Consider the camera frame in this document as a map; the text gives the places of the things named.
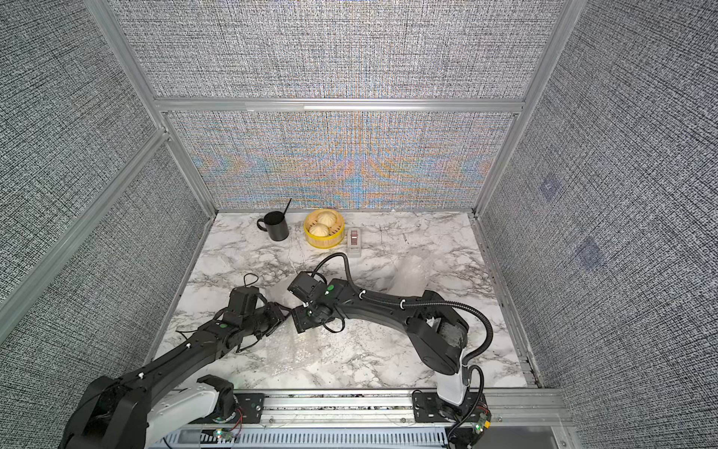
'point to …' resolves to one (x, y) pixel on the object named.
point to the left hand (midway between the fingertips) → (294, 314)
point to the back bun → (327, 218)
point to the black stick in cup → (287, 207)
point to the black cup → (276, 225)
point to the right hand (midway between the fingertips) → (302, 315)
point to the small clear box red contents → (353, 242)
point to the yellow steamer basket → (333, 239)
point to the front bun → (319, 229)
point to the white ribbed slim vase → (279, 293)
